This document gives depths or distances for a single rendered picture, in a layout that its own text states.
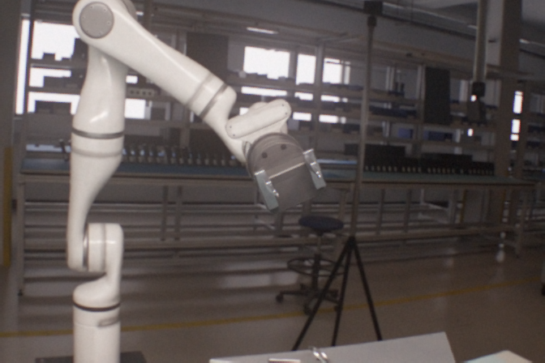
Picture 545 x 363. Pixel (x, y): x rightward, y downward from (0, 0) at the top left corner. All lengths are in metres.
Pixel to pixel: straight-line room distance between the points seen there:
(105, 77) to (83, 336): 0.48
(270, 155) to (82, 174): 0.38
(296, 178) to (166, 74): 0.32
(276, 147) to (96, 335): 0.55
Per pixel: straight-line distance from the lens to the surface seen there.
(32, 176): 3.62
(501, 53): 7.00
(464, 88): 7.16
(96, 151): 0.88
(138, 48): 0.82
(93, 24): 0.84
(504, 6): 7.12
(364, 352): 0.47
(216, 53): 4.00
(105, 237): 0.96
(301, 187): 0.59
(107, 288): 0.99
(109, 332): 1.02
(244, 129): 0.68
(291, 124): 5.02
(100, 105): 0.88
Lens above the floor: 1.41
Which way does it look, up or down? 5 degrees down
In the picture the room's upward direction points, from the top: 5 degrees clockwise
